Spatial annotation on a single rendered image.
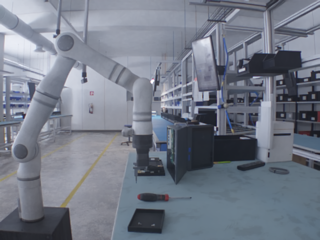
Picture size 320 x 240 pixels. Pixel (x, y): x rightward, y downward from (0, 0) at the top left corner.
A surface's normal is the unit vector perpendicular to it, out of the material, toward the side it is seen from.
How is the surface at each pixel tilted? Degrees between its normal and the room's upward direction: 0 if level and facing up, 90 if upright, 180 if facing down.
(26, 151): 92
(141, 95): 107
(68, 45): 92
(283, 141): 90
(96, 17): 90
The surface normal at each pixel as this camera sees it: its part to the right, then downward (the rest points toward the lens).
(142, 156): 0.08, -0.29
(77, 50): 0.21, 0.11
